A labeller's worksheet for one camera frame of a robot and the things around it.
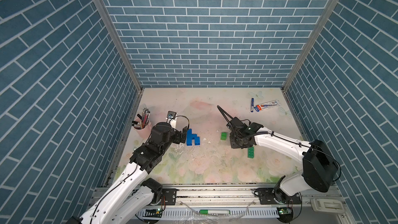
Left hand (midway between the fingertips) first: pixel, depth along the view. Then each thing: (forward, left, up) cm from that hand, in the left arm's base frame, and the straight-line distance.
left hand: (182, 125), depth 75 cm
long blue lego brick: (+3, -5, -19) cm, 19 cm away
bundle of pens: (+9, +23, -8) cm, 26 cm away
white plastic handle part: (-31, -68, -17) cm, 77 cm away
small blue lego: (+7, -2, -20) cm, 21 cm away
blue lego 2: (+2, -7, -20) cm, 21 cm away
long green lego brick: (-6, -38, -19) cm, 42 cm away
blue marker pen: (+30, -46, -20) cm, 58 cm away
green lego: (+4, -23, -17) cm, 29 cm away
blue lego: (+1, -2, -19) cm, 19 cm away
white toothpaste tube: (+31, -62, -19) cm, 73 cm away
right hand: (-3, -28, -15) cm, 32 cm away
